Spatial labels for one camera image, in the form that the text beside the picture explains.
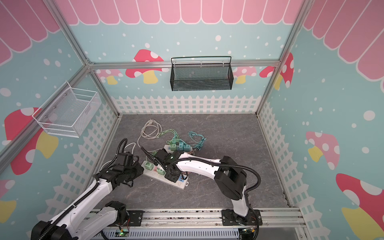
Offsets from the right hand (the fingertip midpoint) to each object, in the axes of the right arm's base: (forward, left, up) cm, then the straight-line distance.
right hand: (173, 173), depth 83 cm
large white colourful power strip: (-4, -4, -3) cm, 6 cm away
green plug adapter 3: (+17, +2, 0) cm, 17 cm away
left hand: (+1, +18, -1) cm, 18 cm away
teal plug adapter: (+18, -3, +1) cm, 18 cm away
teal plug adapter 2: (+16, -7, +1) cm, 18 cm away
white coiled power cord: (+37, +22, -6) cm, 44 cm away
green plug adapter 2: (+1, +7, +1) cm, 7 cm away
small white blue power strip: (+20, +7, -4) cm, 22 cm away
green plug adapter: (+4, +15, +1) cm, 15 cm away
